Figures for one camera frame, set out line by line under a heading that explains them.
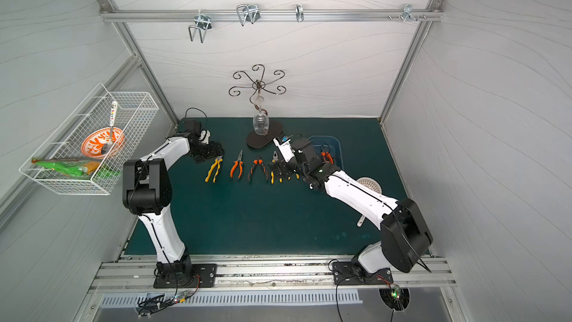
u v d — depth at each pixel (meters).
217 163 1.01
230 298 0.70
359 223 0.84
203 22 0.78
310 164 0.62
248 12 0.76
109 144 0.67
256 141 1.11
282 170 0.72
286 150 0.71
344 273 0.74
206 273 0.73
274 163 0.72
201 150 0.85
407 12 0.77
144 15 0.78
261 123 0.94
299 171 0.64
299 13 0.78
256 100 0.84
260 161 1.02
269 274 0.75
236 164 1.01
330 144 1.04
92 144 0.66
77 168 0.54
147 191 0.53
